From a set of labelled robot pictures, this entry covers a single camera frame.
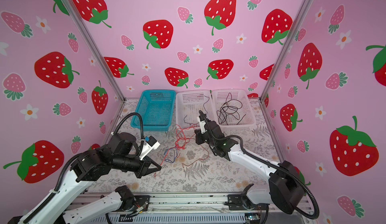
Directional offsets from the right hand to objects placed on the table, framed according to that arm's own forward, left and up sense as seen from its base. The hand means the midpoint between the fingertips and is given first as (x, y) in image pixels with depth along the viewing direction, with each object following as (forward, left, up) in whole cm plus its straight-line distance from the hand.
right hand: (195, 130), depth 82 cm
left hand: (-26, +10, +9) cm, 29 cm away
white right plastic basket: (+20, -34, -13) cm, 42 cm away
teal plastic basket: (+28, +35, -16) cm, 47 cm away
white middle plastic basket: (+33, +11, -15) cm, 38 cm away
